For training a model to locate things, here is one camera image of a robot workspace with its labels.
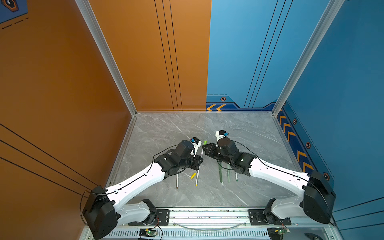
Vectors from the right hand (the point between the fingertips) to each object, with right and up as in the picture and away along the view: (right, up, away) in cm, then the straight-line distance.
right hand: (199, 149), depth 77 cm
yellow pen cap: (-3, -17, +10) cm, 20 cm away
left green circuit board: (-25, -39, -6) cm, 46 cm away
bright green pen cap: (+3, +3, +1) cm, 5 cm away
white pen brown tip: (-13, -19, +8) cm, 24 cm away
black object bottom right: (+52, -39, -9) cm, 66 cm away
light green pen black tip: (+17, -17, +10) cm, 26 cm away
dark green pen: (+13, -15, +11) cm, 23 cm away
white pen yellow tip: (-1, -18, +9) cm, 20 cm away
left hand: (+2, -4, -1) cm, 5 cm away
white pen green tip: (+22, -18, +8) cm, 29 cm away
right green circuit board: (+39, -37, -8) cm, 55 cm away
